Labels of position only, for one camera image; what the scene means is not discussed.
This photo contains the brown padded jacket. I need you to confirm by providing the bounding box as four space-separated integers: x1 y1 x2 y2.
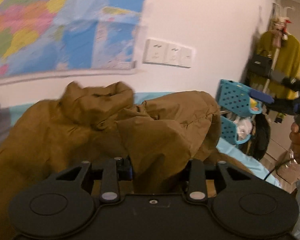
0 80 222 240

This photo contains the person's right hand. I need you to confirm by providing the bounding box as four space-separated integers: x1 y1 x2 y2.
289 122 300 164

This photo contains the white coat stand pole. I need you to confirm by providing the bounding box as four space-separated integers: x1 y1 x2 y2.
262 3 285 95

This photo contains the mustard yellow hanging coat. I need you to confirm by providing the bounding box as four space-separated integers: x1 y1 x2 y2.
247 31 300 95

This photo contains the blue perforated plastic basket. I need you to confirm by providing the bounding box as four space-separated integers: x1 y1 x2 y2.
217 79 262 117

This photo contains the lower blue plastic basket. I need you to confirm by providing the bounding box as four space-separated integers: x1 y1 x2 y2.
221 116 253 145

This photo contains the white wall socket panel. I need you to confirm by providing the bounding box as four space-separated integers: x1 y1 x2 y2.
142 38 196 68

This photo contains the colourful wall map poster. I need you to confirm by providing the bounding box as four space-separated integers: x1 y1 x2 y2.
0 0 145 78

